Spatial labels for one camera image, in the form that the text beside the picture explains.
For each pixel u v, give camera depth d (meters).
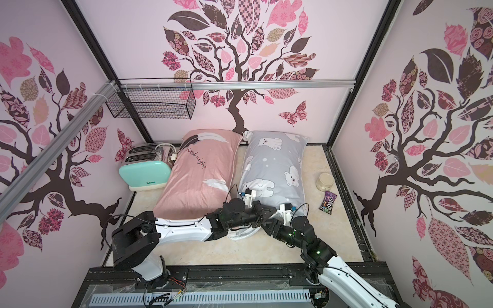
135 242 0.44
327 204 0.92
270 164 0.90
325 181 0.95
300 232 0.59
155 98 0.95
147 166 0.92
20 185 0.52
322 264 0.57
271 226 0.69
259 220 0.67
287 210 0.74
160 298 0.72
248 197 0.74
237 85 0.94
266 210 0.75
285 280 0.73
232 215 0.58
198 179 0.86
